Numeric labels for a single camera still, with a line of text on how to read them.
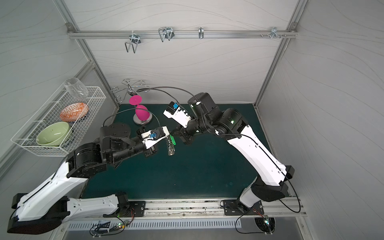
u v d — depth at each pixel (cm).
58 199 40
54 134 61
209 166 88
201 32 79
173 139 56
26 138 55
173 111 47
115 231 67
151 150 47
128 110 36
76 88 65
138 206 74
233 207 74
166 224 70
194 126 50
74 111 71
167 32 76
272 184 39
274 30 77
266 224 71
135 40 78
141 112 93
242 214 65
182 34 78
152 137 43
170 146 54
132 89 91
